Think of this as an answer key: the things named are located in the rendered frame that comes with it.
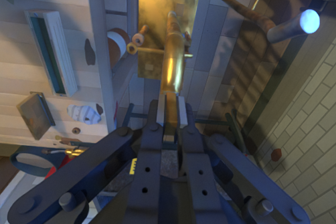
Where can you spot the grey upright post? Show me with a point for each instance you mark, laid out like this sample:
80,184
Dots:
101,50

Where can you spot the grey cylinder with pale end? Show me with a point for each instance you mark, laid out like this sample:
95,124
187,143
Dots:
294,29

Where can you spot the white striped cloth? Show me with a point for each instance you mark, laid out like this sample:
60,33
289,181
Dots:
85,114

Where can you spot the white tray with teal inside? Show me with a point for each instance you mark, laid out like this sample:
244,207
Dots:
56,50

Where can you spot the brass valve slide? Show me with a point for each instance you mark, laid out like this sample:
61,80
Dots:
173,63

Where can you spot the small brass fitting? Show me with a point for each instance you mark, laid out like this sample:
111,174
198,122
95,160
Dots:
74,152

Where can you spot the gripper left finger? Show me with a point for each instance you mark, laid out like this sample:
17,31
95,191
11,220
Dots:
78,170

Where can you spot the brown and white roll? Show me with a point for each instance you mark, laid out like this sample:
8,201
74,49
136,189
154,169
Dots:
116,47

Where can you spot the dark green frame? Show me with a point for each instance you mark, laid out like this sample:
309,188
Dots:
236,131

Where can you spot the small brown lump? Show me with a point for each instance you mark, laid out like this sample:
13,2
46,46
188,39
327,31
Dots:
276,154

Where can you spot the grey stone block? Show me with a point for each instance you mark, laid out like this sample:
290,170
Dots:
169,164

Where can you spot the tan bumper cork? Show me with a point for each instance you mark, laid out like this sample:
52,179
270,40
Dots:
138,39

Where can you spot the red object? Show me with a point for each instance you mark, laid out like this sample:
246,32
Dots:
61,164

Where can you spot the curved brass tube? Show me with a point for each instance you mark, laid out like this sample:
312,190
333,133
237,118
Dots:
236,5

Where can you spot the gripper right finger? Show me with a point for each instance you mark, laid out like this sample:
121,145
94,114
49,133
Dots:
199,170

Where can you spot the brass plate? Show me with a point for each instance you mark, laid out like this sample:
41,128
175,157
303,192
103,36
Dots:
155,8

